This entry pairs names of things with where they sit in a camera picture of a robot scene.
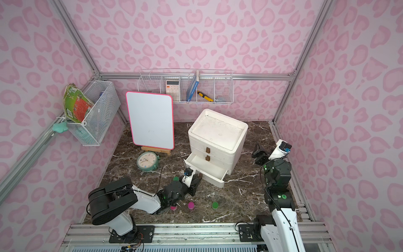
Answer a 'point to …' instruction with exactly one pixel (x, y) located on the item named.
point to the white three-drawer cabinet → (215, 139)
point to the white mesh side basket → (91, 132)
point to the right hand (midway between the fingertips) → (262, 144)
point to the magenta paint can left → (173, 208)
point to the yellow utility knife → (205, 96)
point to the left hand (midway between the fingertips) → (199, 174)
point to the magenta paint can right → (191, 205)
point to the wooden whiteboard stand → (156, 149)
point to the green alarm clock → (147, 161)
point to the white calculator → (172, 88)
